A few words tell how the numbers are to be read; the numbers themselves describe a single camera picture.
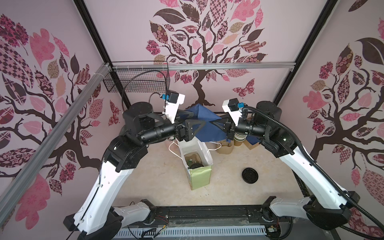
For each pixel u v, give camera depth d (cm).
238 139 91
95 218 34
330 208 38
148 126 37
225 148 87
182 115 53
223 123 51
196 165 78
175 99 41
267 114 41
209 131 56
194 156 92
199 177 67
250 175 85
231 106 44
